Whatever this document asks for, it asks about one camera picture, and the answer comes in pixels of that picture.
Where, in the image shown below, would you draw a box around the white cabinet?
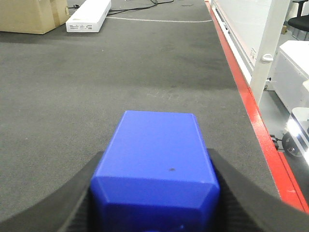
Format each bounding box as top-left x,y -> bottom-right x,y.
270,40 -> 309,114

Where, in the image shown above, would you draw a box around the long white carton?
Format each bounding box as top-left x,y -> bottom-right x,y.
65,0 -> 112,33

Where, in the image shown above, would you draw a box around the black cable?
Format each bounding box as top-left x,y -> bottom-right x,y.
67,0 -> 194,13

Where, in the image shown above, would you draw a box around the blue plastic box slanted corners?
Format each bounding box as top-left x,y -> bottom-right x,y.
89,110 -> 221,232

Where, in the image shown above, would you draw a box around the white wheeled machine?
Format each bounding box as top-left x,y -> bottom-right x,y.
281,106 -> 309,158

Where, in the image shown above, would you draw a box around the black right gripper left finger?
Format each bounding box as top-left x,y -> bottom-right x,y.
0,151 -> 105,232

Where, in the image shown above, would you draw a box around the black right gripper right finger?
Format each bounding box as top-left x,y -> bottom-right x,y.
207,147 -> 309,232

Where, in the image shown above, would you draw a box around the brown cardboard box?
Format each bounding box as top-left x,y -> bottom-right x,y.
0,0 -> 70,35

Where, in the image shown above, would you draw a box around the black office chair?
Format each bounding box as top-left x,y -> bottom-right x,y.
287,0 -> 309,32

